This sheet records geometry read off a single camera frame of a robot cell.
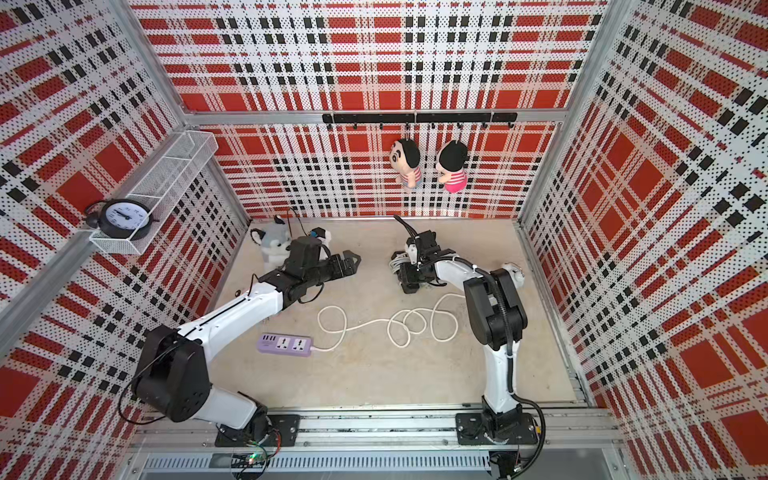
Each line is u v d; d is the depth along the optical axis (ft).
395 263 3.32
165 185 2.63
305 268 2.15
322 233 2.57
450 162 3.15
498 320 1.77
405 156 2.98
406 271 2.96
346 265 2.52
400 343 2.87
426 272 2.47
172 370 1.41
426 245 2.67
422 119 2.90
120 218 2.08
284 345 2.82
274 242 2.99
